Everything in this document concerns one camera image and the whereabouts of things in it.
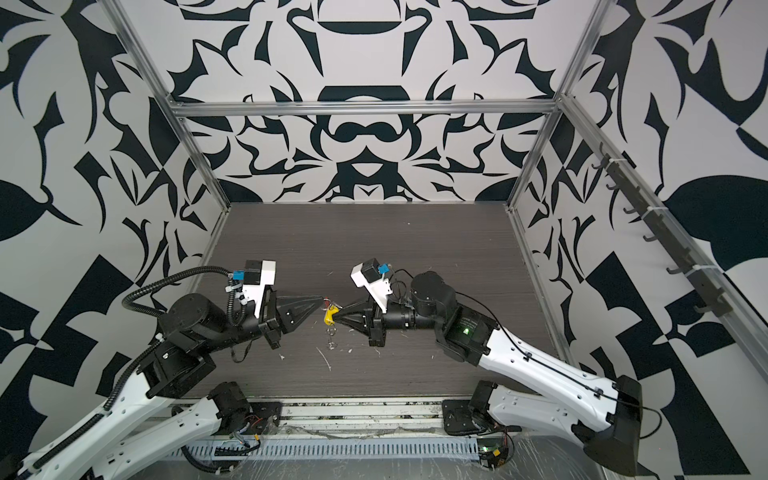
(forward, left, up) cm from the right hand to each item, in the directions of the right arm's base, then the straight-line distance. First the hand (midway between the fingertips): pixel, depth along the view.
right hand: (337, 319), depth 56 cm
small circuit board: (-18, -33, -35) cm, 51 cm away
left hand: (+2, +2, +6) cm, 6 cm away
